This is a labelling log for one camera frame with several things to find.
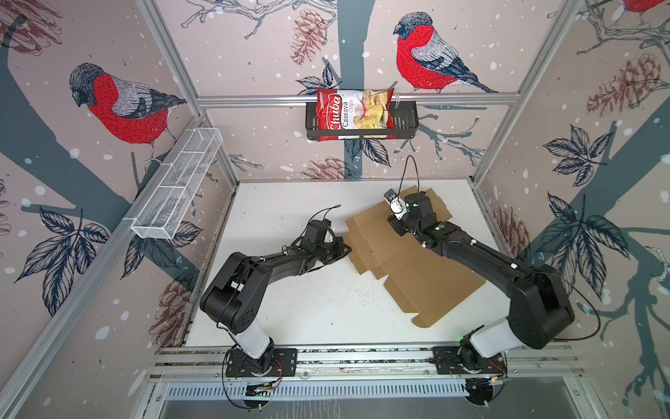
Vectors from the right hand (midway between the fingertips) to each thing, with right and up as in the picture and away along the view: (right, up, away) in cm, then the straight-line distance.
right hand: (397, 208), depth 88 cm
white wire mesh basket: (-70, +8, -11) cm, 71 cm away
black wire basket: (+5, +32, +6) cm, 32 cm away
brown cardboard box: (+9, -26, +2) cm, 28 cm away
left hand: (-14, -13, 0) cm, 19 cm away
